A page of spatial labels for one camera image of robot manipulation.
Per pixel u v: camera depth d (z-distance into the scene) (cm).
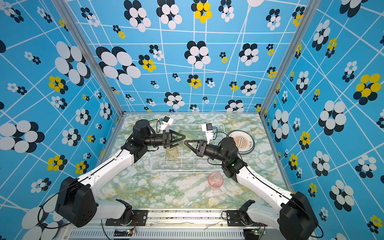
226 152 54
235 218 72
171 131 64
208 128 63
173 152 88
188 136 67
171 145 70
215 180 85
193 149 65
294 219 39
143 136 61
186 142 65
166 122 69
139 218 73
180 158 94
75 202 41
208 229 71
